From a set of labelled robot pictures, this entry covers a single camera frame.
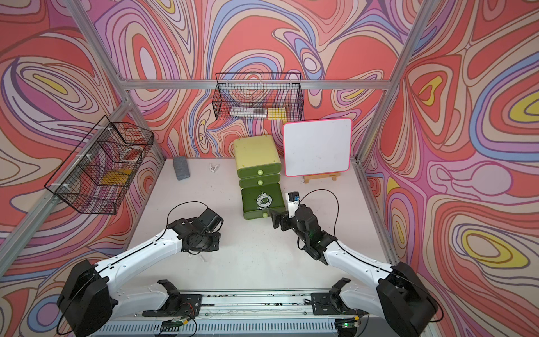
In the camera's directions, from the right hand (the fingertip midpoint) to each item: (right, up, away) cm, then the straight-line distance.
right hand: (282, 212), depth 83 cm
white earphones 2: (-8, +3, +18) cm, 20 cm away
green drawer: (-10, +17, +6) cm, 20 cm away
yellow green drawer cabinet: (-11, +23, +8) cm, 26 cm away
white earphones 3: (-32, -19, -1) cm, 37 cm away
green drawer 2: (-10, +12, +12) cm, 20 cm away
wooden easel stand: (+28, +15, +23) cm, 39 cm away
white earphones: (-9, 0, +15) cm, 18 cm away
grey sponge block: (-54, +20, +29) cm, 64 cm away
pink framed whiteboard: (+18, +29, +18) cm, 39 cm away
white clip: (-38, +19, +30) cm, 52 cm away
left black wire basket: (-67, +14, -10) cm, 69 cm away
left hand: (-26, -13, -1) cm, 29 cm away
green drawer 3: (-15, +3, +16) cm, 22 cm away
